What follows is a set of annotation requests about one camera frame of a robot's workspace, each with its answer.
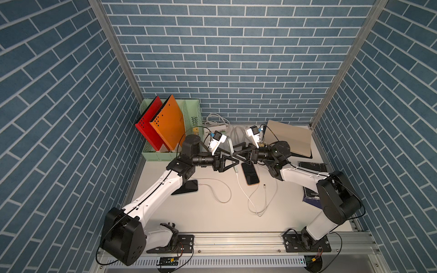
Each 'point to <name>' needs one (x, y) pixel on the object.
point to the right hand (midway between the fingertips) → (235, 155)
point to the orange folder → (168, 123)
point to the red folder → (144, 126)
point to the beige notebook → (299, 137)
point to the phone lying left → (189, 186)
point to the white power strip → (207, 131)
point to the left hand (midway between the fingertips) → (238, 161)
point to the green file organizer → (144, 105)
